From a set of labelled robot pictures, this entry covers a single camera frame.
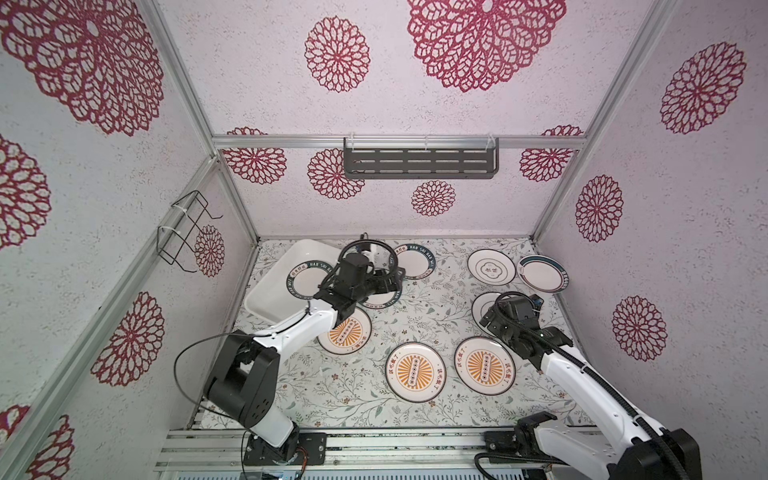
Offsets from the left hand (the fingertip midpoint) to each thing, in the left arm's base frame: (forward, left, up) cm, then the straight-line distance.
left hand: (390, 276), depth 86 cm
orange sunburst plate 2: (-22, -7, -18) cm, 29 cm away
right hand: (-11, -30, -6) cm, 32 cm away
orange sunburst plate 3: (-20, -28, -18) cm, 38 cm away
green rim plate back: (+23, -11, -21) cm, 33 cm away
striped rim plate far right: (+15, -57, -19) cm, 62 cm away
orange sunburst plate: (-11, +13, -17) cm, 24 cm away
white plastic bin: (+1, +39, -14) cm, 42 cm away
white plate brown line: (+18, -39, -19) cm, 47 cm away
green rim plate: (+3, +2, -16) cm, 17 cm away
